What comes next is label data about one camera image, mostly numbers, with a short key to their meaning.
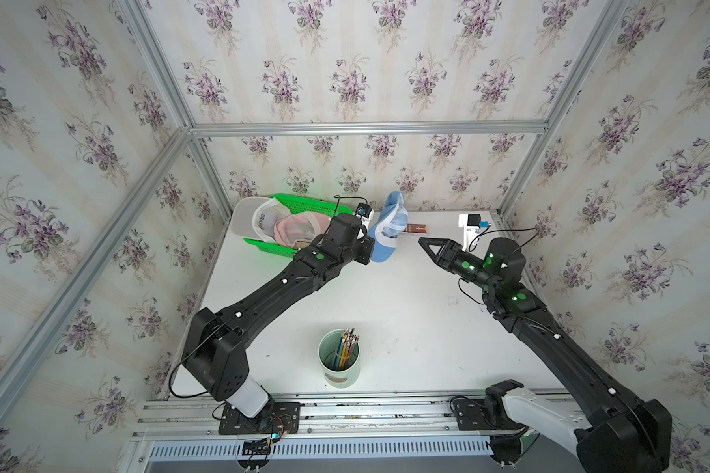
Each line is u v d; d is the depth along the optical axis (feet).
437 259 2.12
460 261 2.08
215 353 1.36
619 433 1.21
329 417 2.45
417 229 3.76
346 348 2.29
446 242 2.10
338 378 2.33
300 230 3.57
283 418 2.39
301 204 3.79
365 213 2.26
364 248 2.35
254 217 3.44
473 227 2.13
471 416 2.37
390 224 2.83
